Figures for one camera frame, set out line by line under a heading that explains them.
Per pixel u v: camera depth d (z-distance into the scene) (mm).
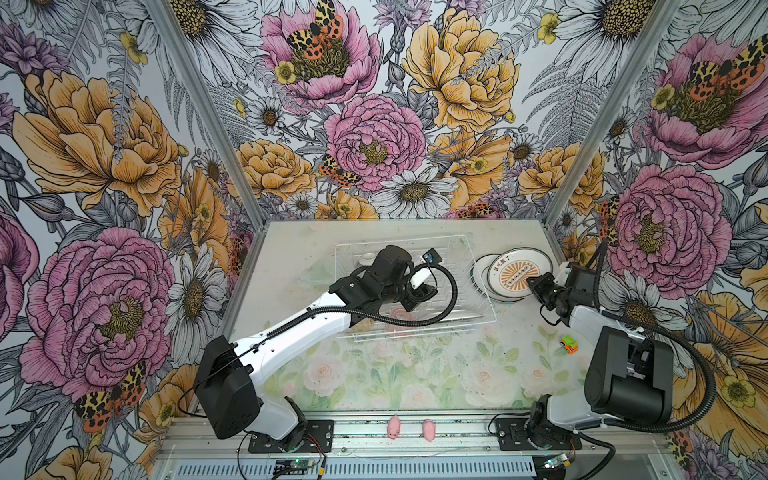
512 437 737
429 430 744
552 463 715
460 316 778
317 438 736
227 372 413
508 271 990
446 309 549
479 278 1011
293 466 709
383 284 568
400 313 669
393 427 748
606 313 585
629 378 447
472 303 992
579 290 709
